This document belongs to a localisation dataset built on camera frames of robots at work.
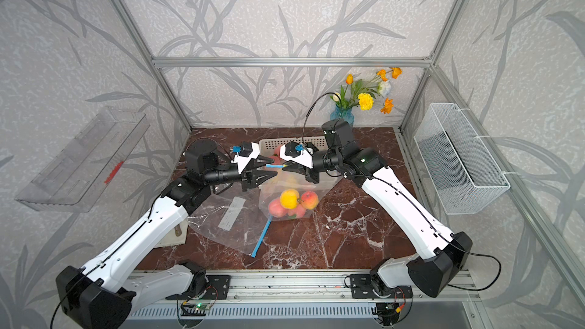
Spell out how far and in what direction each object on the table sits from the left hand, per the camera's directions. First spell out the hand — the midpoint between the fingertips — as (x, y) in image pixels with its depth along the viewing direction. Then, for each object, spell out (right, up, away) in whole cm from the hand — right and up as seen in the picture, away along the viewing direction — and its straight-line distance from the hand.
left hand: (273, 169), depth 65 cm
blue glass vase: (+28, +23, +46) cm, 59 cm away
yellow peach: (+3, -12, +15) cm, 19 cm away
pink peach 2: (-1, -17, +18) cm, 24 cm away
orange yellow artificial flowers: (+33, +28, +29) cm, 52 cm away
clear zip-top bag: (-18, -22, +24) cm, 37 cm away
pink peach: (+11, -13, +17) cm, 24 cm away
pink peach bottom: (+7, -18, +20) cm, 28 cm away
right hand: (+4, +2, 0) cm, 5 cm away
